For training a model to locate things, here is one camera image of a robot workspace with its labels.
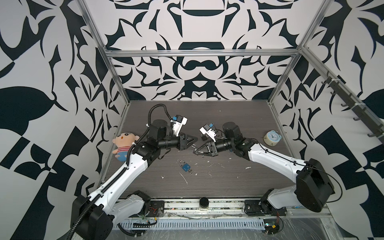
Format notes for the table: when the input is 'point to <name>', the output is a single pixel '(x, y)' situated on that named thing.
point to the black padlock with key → (204, 137)
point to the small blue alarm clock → (271, 137)
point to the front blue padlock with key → (186, 167)
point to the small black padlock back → (194, 146)
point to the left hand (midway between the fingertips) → (196, 136)
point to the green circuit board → (271, 226)
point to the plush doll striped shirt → (123, 141)
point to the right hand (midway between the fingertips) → (198, 153)
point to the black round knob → (204, 202)
